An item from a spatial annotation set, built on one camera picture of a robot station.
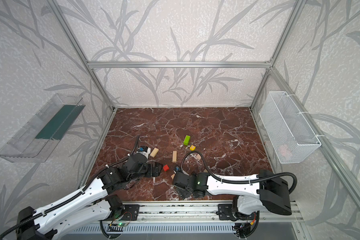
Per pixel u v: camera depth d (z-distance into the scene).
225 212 0.72
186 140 0.99
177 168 0.69
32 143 0.64
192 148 0.96
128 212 0.73
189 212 0.75
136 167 0.57
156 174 0.68
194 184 0.57
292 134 0.61
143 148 0.69
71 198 0.45
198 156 0.93
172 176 0.85
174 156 0.92
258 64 0.94
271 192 0.41
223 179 0.49
